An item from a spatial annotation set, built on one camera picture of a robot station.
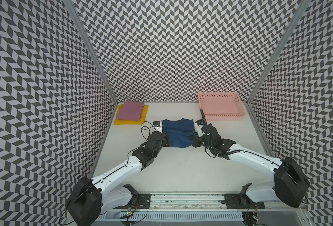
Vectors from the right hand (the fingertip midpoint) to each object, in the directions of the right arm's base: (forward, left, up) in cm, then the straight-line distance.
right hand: (191, 138), depth 84 cm
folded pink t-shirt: (+29, +44, -6) cm, 53 cm away
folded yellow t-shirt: (+21, +35, -10) cm, 42 cm away
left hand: (+1, +15, +4) cm, 16 cm away
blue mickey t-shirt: (+4, +7, +1) cm, 8 cm away
